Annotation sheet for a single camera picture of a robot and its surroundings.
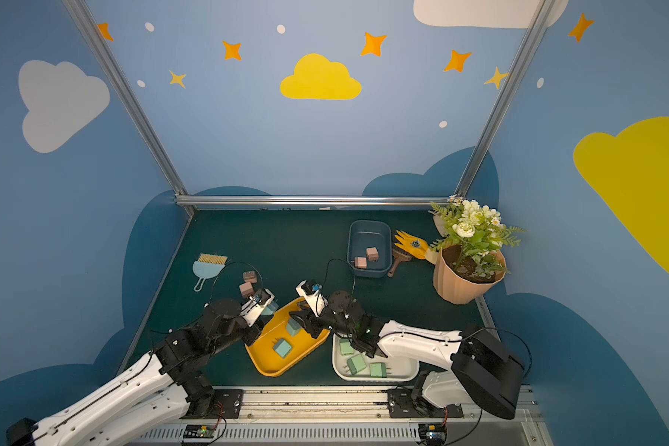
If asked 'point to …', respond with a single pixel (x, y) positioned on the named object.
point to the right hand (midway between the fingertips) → (298, 306)
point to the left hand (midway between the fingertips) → (265, 306)
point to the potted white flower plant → (469, 262)
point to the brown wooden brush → (400, 255)
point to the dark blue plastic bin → (369, 233)
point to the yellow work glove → (418, 247)
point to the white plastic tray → (401, 369)
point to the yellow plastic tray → (268, 361)
